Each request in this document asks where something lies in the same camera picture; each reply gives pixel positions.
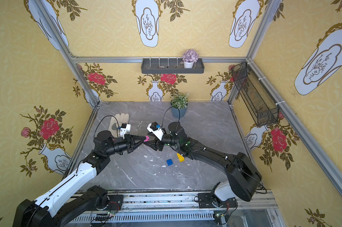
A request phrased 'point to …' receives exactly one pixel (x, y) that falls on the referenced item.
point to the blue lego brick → (169, 162)
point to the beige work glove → (115, 122)
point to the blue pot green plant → (179, 104)
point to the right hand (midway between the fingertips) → (146, 140)
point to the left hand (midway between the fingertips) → (147, 141)
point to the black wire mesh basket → (261, 107)
